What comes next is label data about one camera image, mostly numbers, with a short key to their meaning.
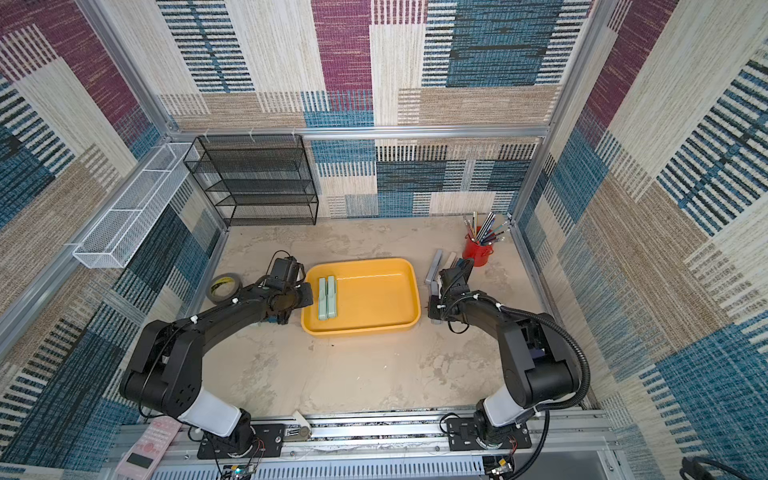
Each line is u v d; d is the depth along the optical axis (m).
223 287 1.02
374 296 1.00
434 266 1.05
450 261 1.05
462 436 0.73
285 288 0.73
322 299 0.95
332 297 0.96
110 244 0.70
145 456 0.71
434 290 0.96
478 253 1.01
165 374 0.45
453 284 0.74
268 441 0.73
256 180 1.09
